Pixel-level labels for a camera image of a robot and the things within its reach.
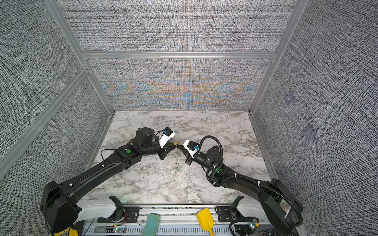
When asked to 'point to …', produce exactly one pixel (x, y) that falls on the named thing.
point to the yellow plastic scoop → (206, 220)
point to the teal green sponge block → (151, 225)
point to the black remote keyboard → (271, 232)
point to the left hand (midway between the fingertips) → (175, 145)
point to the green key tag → (175, 169)
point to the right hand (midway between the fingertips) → (178, 144)
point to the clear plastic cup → (112, 143)
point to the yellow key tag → (175, 143)
